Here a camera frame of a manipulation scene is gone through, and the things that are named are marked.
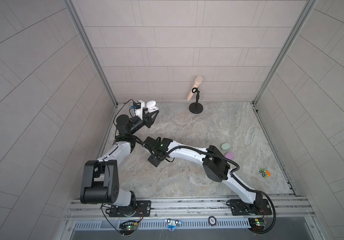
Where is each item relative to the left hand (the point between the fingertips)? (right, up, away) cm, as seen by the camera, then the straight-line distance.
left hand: (158, 109), depth 78 cm
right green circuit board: (+47, -53, -10) cm, 71 cm away
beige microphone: (+23, +19, +16) cm, 34 cm away
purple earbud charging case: (+41, -27, +11) cm, 51 cm away
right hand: (-4, -30, +11) cm, 32 cm away
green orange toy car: (+58, -35, +3) cm, 68 cm away
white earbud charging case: (-4, +2, -1) cm, 5 cm away
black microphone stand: (+24, +3, +36) cm, 43 cm away
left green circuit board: (-12, -52, -13) cm, 55 cm away
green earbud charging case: (+40, -22, +14) cm, 48 cm away
